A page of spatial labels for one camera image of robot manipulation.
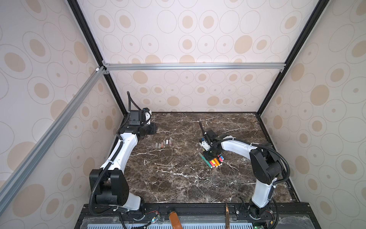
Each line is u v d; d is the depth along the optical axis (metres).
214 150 0.78
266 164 0.49
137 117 0.64
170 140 1.03
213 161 0.87
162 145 1.00
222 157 0.93
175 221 0.69
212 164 0.89
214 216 0.73
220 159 0.92
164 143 1.00
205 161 0.88
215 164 0.90
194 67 0.92
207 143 0.82
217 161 0.92
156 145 1.00
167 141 1.01
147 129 0.71
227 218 0.73
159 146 1.00
